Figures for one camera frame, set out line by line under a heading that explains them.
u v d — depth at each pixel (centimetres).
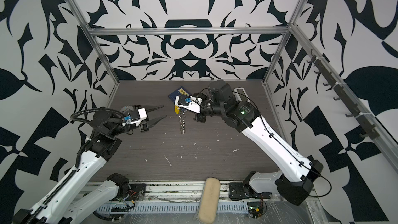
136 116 48
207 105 52
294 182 39
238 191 74
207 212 68
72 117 41
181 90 112
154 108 59
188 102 49
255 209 71
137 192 73
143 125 55
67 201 42
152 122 57
